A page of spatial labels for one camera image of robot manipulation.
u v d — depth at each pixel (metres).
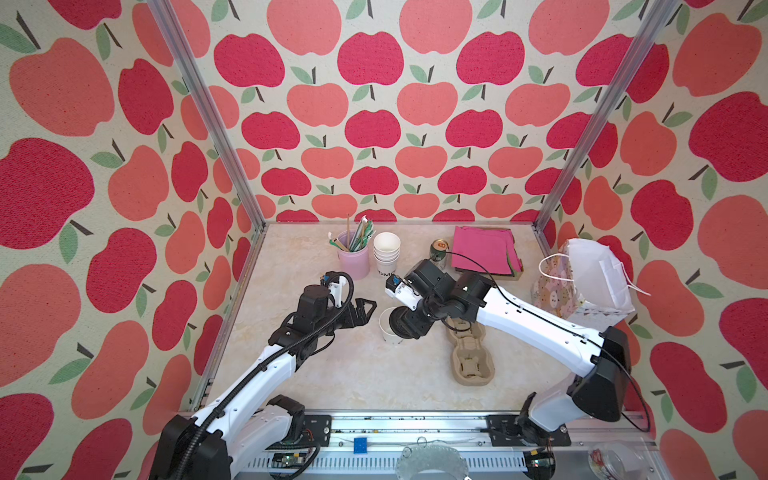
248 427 0.56
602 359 0.41
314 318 0.62
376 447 0.73
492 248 1.08
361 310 0.72
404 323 0.66
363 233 0.94
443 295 0.56
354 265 1.02
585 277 0.89
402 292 0.68
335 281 0.72
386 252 0.94
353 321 0.70
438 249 1.00
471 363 0.82
